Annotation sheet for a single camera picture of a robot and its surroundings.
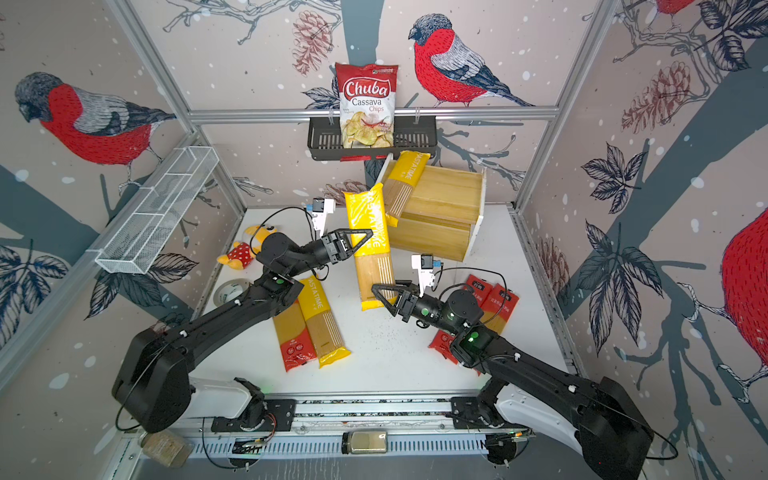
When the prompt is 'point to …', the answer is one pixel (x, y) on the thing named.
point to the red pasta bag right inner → (443, 342)
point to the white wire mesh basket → (136, 244)
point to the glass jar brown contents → (166, 447)
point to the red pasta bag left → (296, 343)
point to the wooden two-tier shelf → (443, 215)
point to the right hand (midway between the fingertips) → (370, 295)
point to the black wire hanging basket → (409, 134)
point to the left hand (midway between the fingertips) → (368, 238)
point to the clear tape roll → (229, 289)
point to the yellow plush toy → (242, 255)
